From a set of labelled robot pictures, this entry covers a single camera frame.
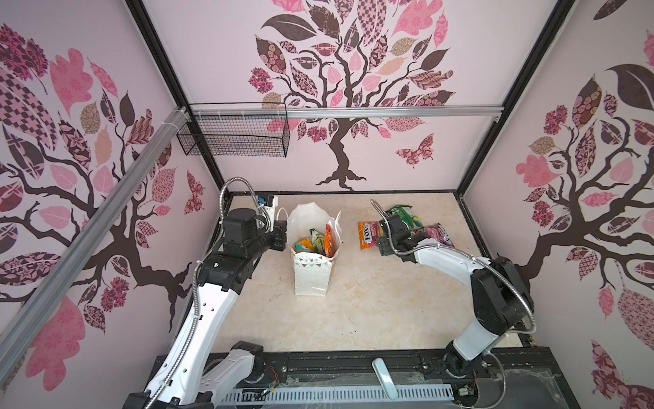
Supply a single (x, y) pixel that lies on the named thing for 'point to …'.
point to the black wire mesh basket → (248, 129)
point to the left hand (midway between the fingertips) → (284, 228)
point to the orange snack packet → (328, 240)
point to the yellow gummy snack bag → (306, 242)
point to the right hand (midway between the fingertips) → (393, 236)
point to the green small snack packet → (413, 221)
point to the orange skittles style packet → (369, 232)
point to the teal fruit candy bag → (299, 247)
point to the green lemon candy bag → (318, 240)
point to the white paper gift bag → (312, 273)
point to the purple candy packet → (438, 233)
